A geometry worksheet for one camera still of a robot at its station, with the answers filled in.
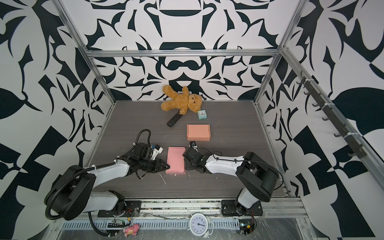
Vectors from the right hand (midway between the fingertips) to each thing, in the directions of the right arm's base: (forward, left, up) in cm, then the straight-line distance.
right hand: (190, 161), depth 89 cm
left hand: (-3, +12, +3) cm, 13 cm away
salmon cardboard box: (+20, -6, +1) cm, 21 cm away
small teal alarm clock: (+36, -9, 0) cm, 37 cm away
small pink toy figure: (-32, +26, +2) cm, 41 cm away
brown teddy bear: (+43, +5, +5) cm, 44 cm away
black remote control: (+31, +11, +1) cm, 33 cm away
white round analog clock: (-30, -4, +2) cm, 31 cm away
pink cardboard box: (0, +8, +1) cm, 8 cm away
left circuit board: (-29, +33, +2) cm, 44 cm away
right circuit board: (-31, -27, -3) cm, 41 cm away
